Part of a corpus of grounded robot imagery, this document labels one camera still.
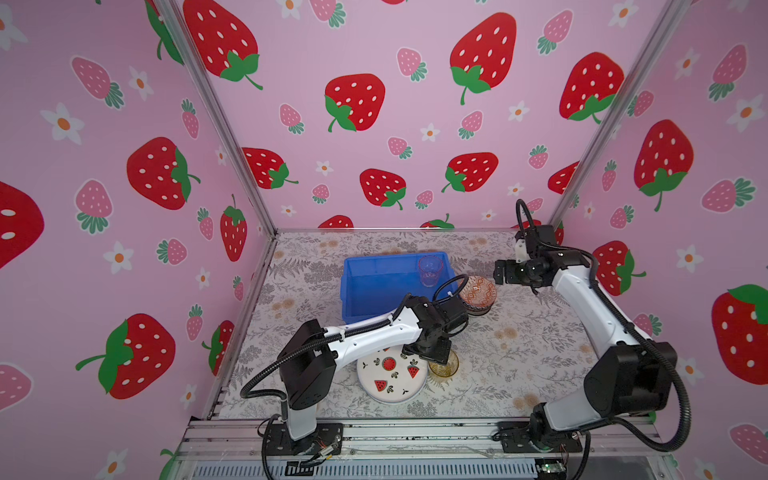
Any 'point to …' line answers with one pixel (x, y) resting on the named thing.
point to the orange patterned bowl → (479, 295)
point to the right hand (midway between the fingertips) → (510, 272)
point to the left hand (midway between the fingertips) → (436, 357)
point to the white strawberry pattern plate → (392, 376)
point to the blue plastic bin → (372, 285)
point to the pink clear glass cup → (429, 267)
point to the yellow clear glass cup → (448, 369)
